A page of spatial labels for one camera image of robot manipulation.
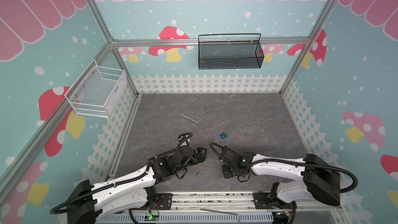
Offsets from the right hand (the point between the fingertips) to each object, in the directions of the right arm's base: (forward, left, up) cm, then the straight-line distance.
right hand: (223, 172), depth 83 cm
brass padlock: (-1, +12, +16) cm, 20 cm away
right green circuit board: (-19, -25, -3) cm, 32 cm away
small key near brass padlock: (-1, +14, -1) cm, 14 cm away
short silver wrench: (+32, +9, 0) cm, 34 cm away
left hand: (+5, +13, +10) cm, 17 cm away
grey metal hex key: (-18, +2, -1) cm, 18 cm away
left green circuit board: (-20, +35, -3) cm, 41 cm away
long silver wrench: (+38, +25, +1) cm, 46 cm away
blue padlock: (+22, -2, 0) cm, 22 cm away
